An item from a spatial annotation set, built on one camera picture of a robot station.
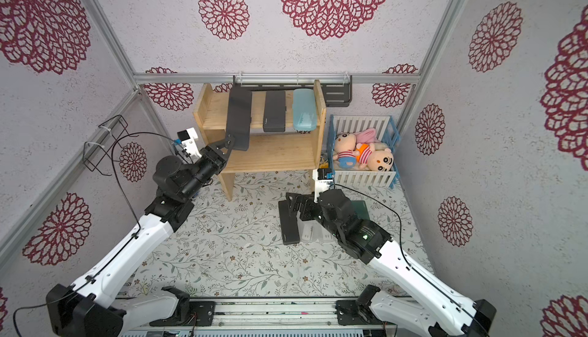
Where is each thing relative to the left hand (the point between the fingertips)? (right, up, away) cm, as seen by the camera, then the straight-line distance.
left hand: (234, 141), depth 65 cm
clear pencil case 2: (+28, -34, +24) cm, 50 cm away
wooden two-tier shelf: (+15, 0, +27) cm, 31 cm away
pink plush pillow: (+54, +9, +47) cm, 72 cm away
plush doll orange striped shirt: (+51, -2, +37) cm, 63 cm away
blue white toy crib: (+63, +12, +48) cm, 80 cm away
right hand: (+20, -16, +4) cm, 26 cm away
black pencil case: (+15, -30, +29) cm, 45 cm away
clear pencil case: (+23, -32, +25) cm, 47 cm away
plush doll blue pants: (+41, +4, +38) cm, 56 cm away
